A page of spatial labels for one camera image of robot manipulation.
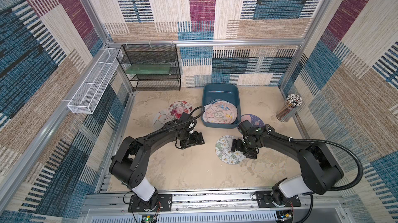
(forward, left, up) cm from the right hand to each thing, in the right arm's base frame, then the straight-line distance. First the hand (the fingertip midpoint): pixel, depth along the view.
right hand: (239, 155), depth 87 cm
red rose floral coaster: (+33, +39, 0) cm, 51 cm away
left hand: (+5, +22, +4) cm, 23 cm away
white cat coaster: (+25, +49, 0) cm, 55 cm away
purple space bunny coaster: (+23, -14, -1) cm, 27 cm away
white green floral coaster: (+3, +9, -1) cm, 9 cm away
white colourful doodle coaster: (+28, +9, +3) cm, 29 cm away
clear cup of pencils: (+24, -31, +17) cm, 43 cm away
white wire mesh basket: (+29, +89, +17) cm, 95 cm away
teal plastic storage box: (+46, 0, +2) cm, 46 cm away
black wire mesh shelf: (+55, +51, +30) cm, 81 cm away
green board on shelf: (+44, +53, +26) cm, 73 cm away
